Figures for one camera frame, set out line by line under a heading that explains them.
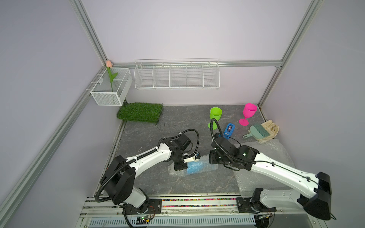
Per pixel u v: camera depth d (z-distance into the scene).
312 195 0.41
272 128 1.06
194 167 0.79
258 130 1.03
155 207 0.74
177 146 0.61
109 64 0.89
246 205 0.74
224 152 0.54
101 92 0.79
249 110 0.96
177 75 1.01
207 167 0.82
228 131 1.01
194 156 0.72
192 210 0.74
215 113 1.01
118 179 0.42
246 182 0.81
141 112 1.12
